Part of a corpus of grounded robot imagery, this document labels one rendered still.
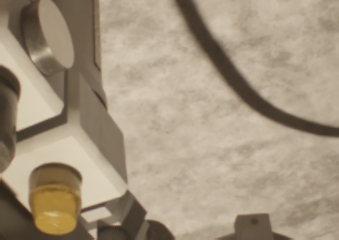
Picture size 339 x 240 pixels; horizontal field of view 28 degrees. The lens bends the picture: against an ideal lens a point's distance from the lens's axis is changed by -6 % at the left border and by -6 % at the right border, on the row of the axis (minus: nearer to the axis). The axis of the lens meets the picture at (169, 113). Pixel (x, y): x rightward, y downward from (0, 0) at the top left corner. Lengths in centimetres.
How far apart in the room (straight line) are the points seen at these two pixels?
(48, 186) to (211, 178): 81
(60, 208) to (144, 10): 56
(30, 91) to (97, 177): 9
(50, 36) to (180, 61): 64
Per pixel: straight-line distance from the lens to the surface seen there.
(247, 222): 54
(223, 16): 100
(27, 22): 42
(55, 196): 46
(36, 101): 43
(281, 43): 105
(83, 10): 58
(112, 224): 55
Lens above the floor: 76
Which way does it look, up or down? 43 degrees down
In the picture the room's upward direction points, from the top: 172 degrees clockwise
